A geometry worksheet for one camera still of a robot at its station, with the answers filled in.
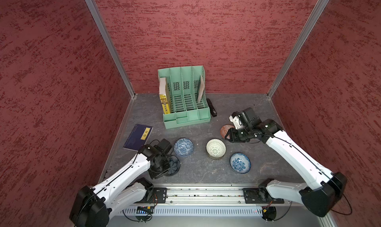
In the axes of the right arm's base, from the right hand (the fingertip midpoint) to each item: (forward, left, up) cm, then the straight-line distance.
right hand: (227, 140), depth 75 cm
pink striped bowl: (-5, +4, -12) cm, 14 cm away
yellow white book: (+26, +35, +10) cm, 45 cm away
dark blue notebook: (+12, +54, -16) cm, 58 cm away
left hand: (-13, +34, -13) cm, 38 cm away
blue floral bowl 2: (-6, -9, -18) cm, 21 cm away
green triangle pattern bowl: (+2, +5, -14) cm, 15 cm away
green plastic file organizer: (+53, +27, -12) cm, 61 cm away
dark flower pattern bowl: (-6, +29, -15) cm, 34 cm away
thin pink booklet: (+42, +12, -2) cm, 44 cm away
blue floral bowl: (+4, +24, -16) cm, 30 cm away
